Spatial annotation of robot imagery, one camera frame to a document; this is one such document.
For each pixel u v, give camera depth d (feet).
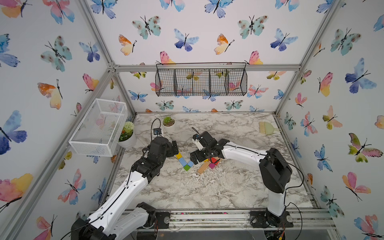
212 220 2.48
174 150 2.33
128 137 3.08
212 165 3.05
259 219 2.38
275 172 1.59
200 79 3.22
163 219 2.43
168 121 3.35
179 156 3.15
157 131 2.19
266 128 3.64
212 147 2.20
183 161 3.08
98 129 2.84
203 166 2.99
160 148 1.84
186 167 2.99
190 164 2.96
